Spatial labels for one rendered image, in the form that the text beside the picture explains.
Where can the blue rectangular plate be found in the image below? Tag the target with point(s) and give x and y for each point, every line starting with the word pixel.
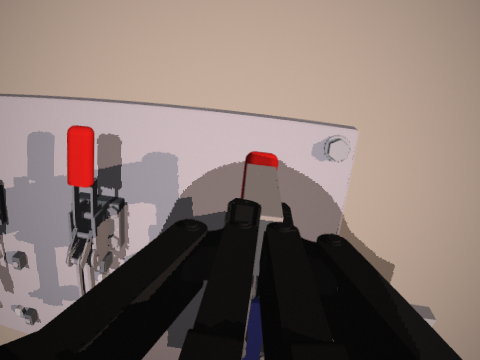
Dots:
pixel 254 340

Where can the light grey fixture plate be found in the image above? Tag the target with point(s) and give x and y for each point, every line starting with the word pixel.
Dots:
pixel 168 162

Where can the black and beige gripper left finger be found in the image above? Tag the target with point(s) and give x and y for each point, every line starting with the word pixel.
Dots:
pixel 124 315

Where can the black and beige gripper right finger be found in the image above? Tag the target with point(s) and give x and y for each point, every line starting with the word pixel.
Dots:
pixel 363 310

